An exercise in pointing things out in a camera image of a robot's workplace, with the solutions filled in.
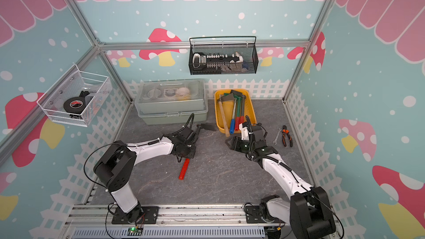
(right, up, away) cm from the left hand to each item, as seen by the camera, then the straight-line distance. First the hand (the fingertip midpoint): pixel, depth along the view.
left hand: (190, 155), depth 92 cm
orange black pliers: (+57, +12, +10) cm, 59 cm away
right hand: (+21, +9, -9) cm, 24 cm away
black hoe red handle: (+34, +36, +27) cm, 57 cm away
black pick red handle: (+10, +15, +11) cm, 21 cm away
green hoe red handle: (+30, +28, +19) cm, 45 cm away
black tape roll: (-46, +27, -22) cm, 58 cm away
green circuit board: (-22, -29, -19) cm, 41 cm away
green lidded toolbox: (-11, +30, 0) cm, 32 cm away
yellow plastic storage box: (+37, +26, +19) cm, 49 cm away
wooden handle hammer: (+17, +33, +24) cm, 44 cm away
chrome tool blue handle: (+24, +16, +2) cm, 29 cm away
